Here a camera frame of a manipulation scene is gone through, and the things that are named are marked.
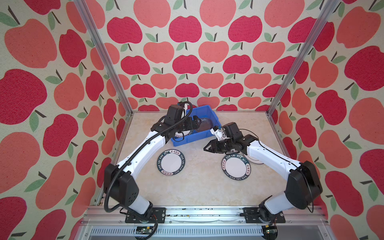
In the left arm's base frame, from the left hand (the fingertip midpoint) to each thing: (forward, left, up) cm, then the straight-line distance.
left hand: (197, 124), depth 78 cm
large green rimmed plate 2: (-12, -24, -27) cm, 38 cm away
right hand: (-8, -6, -11) cm, 15 cm away
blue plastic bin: (+31, -9, -21) cm, 39 cm away
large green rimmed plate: (-9, +17, -27) cm, 33 cm away
